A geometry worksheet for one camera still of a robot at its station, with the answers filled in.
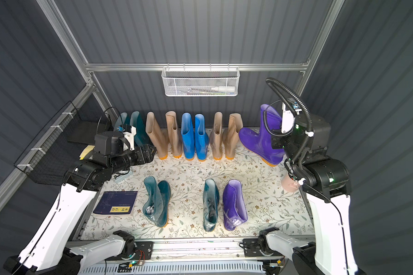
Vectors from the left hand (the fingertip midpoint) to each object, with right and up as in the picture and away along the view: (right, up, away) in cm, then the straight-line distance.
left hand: (149, 151), depth 65 cm
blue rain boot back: (+19, +6, +19) cm, 28 cm away
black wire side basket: (-41, -3, +1) cm, 41 cm away
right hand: (+48, +9, -12) cm, 50 cm away
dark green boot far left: (-24, +17, +27) cm, 40 cm away
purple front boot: (+44, +3, +4) cm, 44 cm away
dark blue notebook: (-21, -27, +20) cm, 40 cm away
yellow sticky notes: (-32, +1, +11) cm, 34 cm away
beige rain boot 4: (+34, +8, +25) cm, 43 cm away
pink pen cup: (+63, -18, +20) cm, 69 cm away
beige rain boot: (-5, +7, +34) cm, 35 cm away
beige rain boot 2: (+2, +17, +27) cm, 32 cm away
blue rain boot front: (+13, +7, +19) cm, 24 cm away
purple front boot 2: (+32, -21, -6) cm, 38 cm away
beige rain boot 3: (+27, +6, +19) cm, 33 cm away
